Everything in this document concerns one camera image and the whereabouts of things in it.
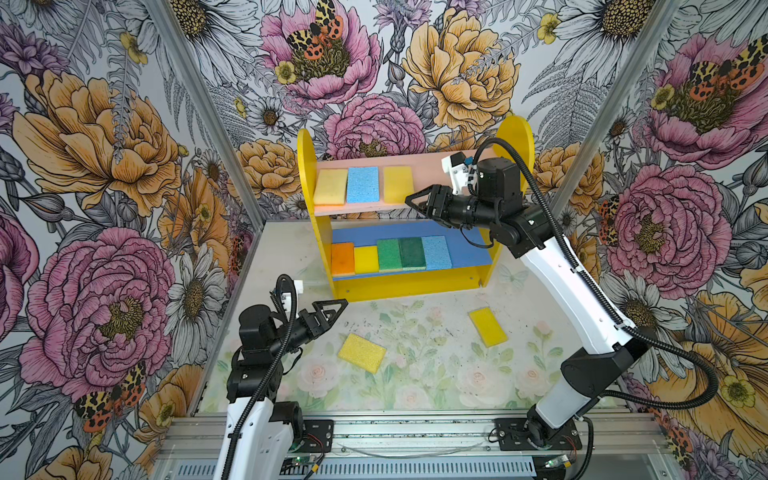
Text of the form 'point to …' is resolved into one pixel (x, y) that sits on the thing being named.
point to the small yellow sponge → (488, 327)
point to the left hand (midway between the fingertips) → (343, 316)
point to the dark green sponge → (412, 253)
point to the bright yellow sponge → (366, 259)
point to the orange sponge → (342, 259)
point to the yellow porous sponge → (362, 352)
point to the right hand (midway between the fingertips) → (413, 213)
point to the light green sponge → (389, 257)
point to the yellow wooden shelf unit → (473, 253)
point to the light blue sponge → (436, 253)
